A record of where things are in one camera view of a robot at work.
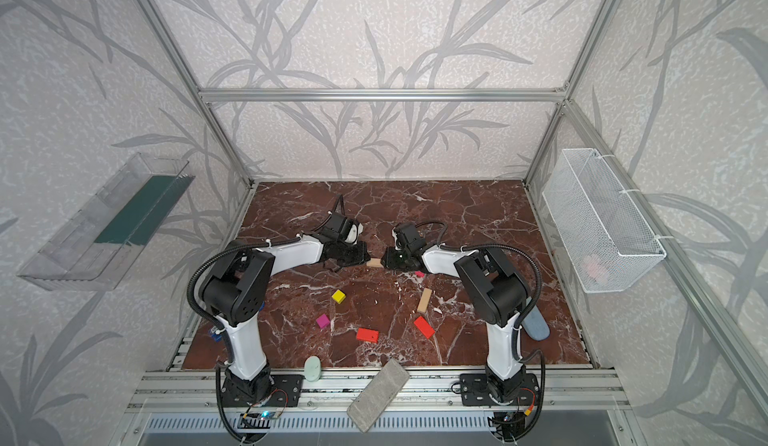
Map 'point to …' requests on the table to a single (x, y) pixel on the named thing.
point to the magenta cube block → (323, 321)
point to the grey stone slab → (371, 402)
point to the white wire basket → (611, 246)
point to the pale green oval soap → (312, 368)
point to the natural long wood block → (424, 301)
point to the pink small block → (419, 274)
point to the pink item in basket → (595, 272)
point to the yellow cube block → (339, 296)
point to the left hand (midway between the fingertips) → (375, 249)
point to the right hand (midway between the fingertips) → (383, 252)
